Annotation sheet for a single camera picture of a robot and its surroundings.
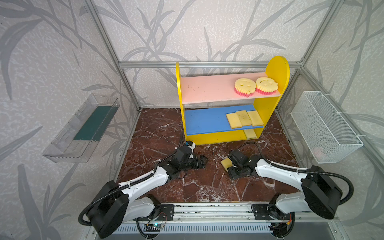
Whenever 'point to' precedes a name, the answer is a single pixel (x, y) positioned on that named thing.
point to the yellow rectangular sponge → (255, 118)
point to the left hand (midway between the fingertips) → (204, 156)
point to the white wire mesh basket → (329, 138)
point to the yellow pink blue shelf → (203, 125)
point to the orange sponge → (234, 120)
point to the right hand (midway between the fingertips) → (232, 168)
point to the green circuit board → (153, 227)
